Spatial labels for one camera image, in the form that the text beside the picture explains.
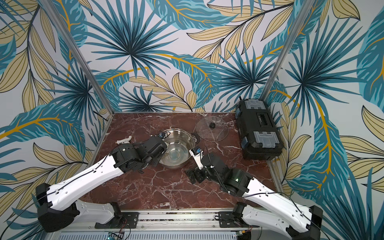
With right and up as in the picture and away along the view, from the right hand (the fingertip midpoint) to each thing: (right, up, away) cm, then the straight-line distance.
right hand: (192, 164), depth 70 cm
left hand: (-19, +5, +1) cm, 19 cm away
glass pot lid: (+14, +16, +39) cm, 45 cm away
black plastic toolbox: (+38, +10, +14) cm, 42 cm away
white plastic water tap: (-45, +8, +30) cm, 55 cm away
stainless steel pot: (-8, +8, +22) cm, 25 cm away
